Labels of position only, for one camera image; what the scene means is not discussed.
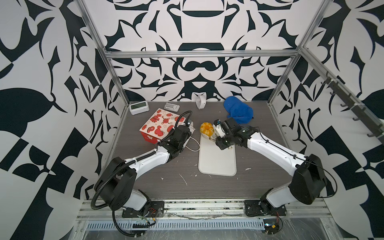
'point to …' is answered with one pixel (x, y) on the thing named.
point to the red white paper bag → (160, 125)
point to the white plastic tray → (213, 161)
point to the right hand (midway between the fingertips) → (219, 140)
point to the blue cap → (241, 112)
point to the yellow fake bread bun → (207, 128)
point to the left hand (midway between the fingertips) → (177, 126)
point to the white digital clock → (139, 108)
